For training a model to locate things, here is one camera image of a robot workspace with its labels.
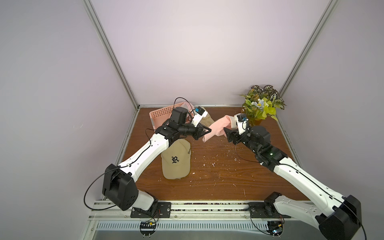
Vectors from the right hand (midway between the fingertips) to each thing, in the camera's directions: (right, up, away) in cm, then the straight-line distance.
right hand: (231, 122), depth 73 cm
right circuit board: (+21, -51, -3) cm, 56 cm away
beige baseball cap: (-30, -22, +11) cm, 38 cm away
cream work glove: (-10, +1, +36) cm, 37 cm away
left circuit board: (-42, -53, -1) cm, 68 cm away
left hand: (-10, -4, -1) cm, 11 cm away
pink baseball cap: (-7, -3, +1) cm, 8 cm away
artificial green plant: (+22, +12, +16) cm, 30 cm away
